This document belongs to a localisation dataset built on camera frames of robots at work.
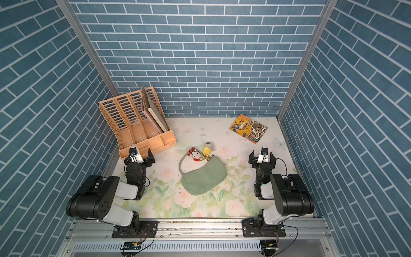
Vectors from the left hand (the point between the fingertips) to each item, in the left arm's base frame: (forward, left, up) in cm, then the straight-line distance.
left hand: (145, 150), depth 88 cm
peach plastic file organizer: (+27, +21, 0) cm, 34 cm away
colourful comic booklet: (+25, -64, -9) cm, 69 cm away
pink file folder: (+16, -1, +18) cm, 24 cm away
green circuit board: (-42, -1, -15) cm, 45 cm away
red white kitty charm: (+2, -28, -8) cm, 29 cm away
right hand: (-1, -68, -1) cm, 68 cm away
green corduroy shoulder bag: (-13, -32, -8) cm, 35 cm away
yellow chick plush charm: (+5, -35, -7) cm, 36 cm away
